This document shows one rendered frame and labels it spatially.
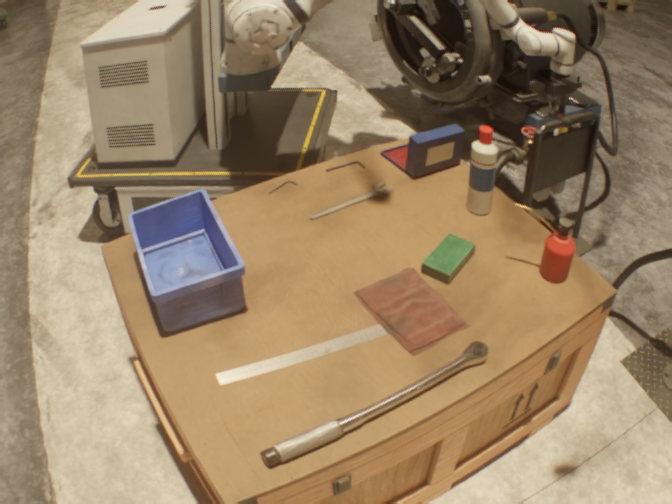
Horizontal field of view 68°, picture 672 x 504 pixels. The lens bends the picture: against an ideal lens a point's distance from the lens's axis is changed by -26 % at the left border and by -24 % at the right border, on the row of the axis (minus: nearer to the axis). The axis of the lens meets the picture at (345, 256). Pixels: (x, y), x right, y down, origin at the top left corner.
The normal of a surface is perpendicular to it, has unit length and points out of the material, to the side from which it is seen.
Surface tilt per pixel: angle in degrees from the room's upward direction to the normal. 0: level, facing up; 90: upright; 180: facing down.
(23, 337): 0
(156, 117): 90
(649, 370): 0
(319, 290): 0
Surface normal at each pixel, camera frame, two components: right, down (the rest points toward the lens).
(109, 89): -0.10, 0.63
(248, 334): 0.00, -0.77
